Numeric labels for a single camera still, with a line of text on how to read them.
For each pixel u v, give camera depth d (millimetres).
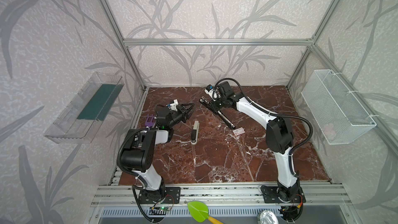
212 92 827
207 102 935
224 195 753
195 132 912
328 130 736
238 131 961
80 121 642
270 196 726
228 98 722
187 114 813
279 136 534
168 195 729
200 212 693
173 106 862
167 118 699
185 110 805
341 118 597
